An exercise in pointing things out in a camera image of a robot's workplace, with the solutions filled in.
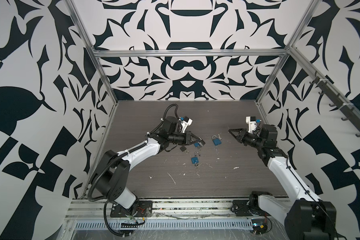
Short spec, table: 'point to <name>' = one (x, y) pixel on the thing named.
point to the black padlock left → (183, 148)
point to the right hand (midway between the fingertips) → (230, 130)
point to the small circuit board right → (258, 229)
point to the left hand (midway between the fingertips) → (201, 138)
